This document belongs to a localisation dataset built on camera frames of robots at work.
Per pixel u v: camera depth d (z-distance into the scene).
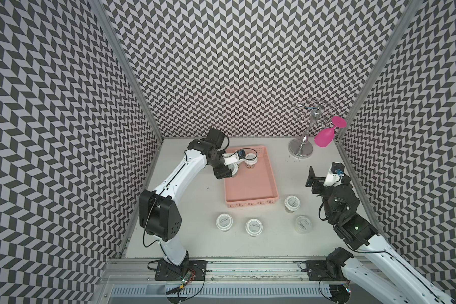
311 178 0.64
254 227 0.78
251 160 0.99
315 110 0.91
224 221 0.79
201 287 0.69
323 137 0.96
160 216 0.45
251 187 0.97
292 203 0.84
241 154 0.73
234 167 0.82
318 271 0.74
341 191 0.52
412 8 0.67
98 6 0.71
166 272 0.67
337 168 0.57
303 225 0.81
